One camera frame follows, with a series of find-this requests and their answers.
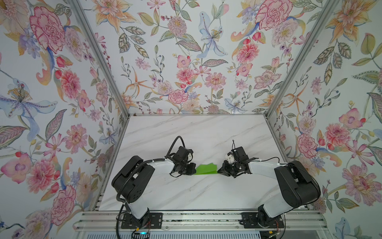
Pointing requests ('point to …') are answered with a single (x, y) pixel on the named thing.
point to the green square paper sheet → (210, 169)
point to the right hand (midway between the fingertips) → (217, 171)
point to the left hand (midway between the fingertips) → (197, 172)
